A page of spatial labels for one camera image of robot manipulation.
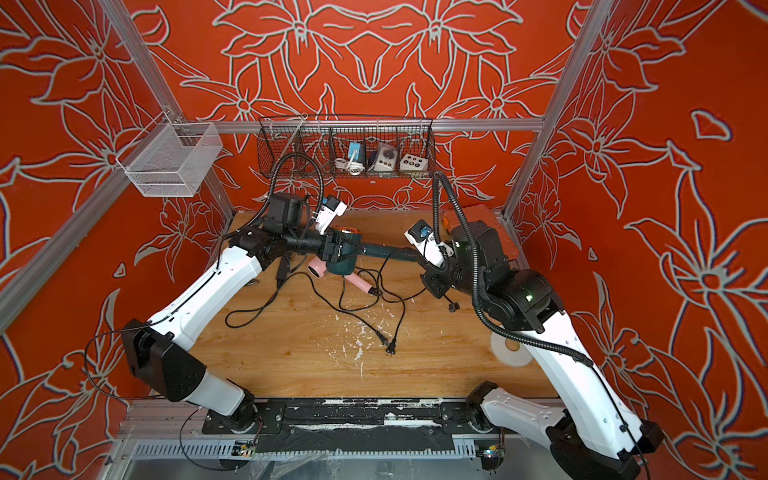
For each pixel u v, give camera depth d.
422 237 0.50
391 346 0.84
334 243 0.64
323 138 0.96
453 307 0.78
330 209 0.65
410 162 0.94
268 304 0.93
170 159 0.90
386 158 0.91
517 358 0.83
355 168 0.86
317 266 0.94
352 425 0.73
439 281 0.53
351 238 0.69
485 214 1.17
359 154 0.85
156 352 0.41
